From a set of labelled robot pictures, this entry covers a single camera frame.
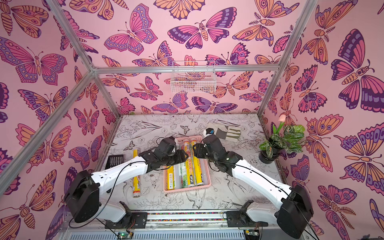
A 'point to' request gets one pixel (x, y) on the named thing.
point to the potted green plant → (285, 138)
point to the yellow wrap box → (198, 168)
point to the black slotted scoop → (113, 160)
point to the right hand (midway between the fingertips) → (193, 148)
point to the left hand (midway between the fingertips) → (188, 156)
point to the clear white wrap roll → (184, 175)
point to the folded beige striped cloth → (227, 132)
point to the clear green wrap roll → (178, 179)
